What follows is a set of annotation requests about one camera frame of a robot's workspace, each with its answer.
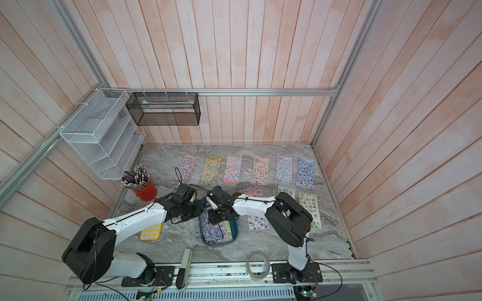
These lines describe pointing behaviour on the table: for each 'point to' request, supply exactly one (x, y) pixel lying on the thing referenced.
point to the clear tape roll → (258, 266)
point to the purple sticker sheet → (212, 233)
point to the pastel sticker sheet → (260, 171)
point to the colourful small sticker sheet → (210, 174)
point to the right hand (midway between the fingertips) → (212, 219)
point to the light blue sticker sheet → (284, 168)
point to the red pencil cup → (138, 179)
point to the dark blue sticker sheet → (305, 173)
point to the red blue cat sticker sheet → (233, 168)
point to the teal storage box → (230, 229)
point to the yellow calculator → (152, 233)
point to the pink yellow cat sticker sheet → (256, 222)
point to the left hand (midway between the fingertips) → (203, 213)
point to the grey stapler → (183, 270)
